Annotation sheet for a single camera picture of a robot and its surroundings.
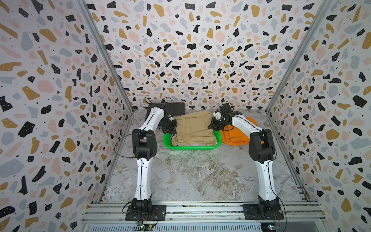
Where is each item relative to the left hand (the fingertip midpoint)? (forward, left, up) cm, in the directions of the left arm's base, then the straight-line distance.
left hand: (177, 131), depth 98 cm
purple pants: (-11, -12, +1) cm, 17 cm away
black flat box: (+30, +4, -7) cm, 31 cm away
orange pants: (0, -38, -6) cm, 38 cm away
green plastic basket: (-7, +5, 0) cm, 9 cm away
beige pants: (+2, -10, -1) cm, 11 cm away
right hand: (+4, -21, 0) cm, 22 cm away
